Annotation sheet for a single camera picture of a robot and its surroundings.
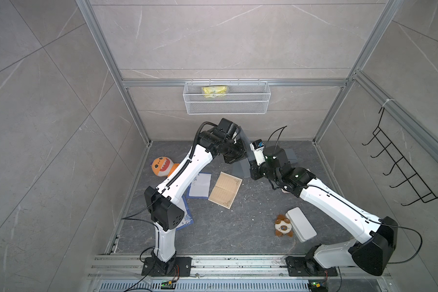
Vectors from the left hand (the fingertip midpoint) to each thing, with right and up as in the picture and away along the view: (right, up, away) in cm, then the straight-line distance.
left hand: (251, 152), depth 74 cm
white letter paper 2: (-24, -18, +26) cm, 40 cm away
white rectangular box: (+24, -34, +6) cm, 42 cm away
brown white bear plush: (+16, -34, +7) cm, 38 cm away
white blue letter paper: (-29, -32, +12) cm, 45 cm away
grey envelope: (+32, -1, +40) cm, 51 cm away
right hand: (0, -4, +2) cm, 5 cm away
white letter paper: (-11, -20, +23) cm, 33 cm away
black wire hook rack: (+56, -6, -8) cm, 57 cm away
